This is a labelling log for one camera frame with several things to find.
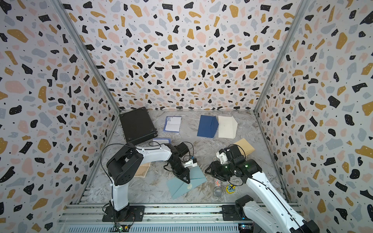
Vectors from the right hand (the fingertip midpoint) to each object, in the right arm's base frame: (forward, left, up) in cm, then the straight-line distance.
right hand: (208, 173), depth 73 cm
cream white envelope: (+44, -17, -16) cm, 49 cm away
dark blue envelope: (+44, -2, -16) cm, 47 cm away
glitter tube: (-5, -6, -11) cm, 13 cm away
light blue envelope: (-3, +17, -15) cm, 23 cm away
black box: (+38, +51, -9) cm, 64 cm away
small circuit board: (-23, +42, -15) cm, 50 cm away
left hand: (0, +10, -12) cm, 15 cm away
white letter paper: (+44, +26, -14) cm, 53 cm away
